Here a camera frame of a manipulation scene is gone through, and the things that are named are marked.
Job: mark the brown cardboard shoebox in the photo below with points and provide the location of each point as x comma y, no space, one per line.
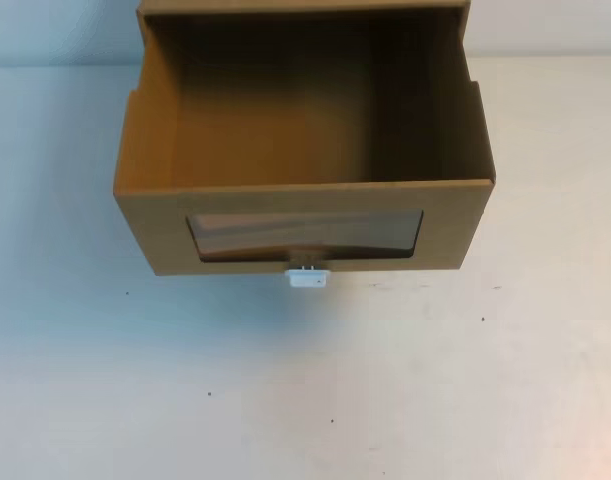
318,136

